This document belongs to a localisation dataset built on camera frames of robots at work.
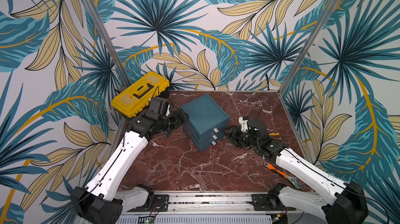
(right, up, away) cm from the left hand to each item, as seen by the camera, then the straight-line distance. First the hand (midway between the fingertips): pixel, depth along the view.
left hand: (184, 123), depth 72 cm
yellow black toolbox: (-33, +10, +18) cm, 39 cm away
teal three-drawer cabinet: (+11, -1, +5) cm, 12 cm away
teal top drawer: (+15, -4, +6) cm, 16 cm away
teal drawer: (+14, -9, +12) cm, 20 cm away
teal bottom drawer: (+10, -15, +15) cm, 23 cm away
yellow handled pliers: (+53, -9, +26) cm, 60 cm away
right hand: (+18, -5, +4) cm, 19 cm away
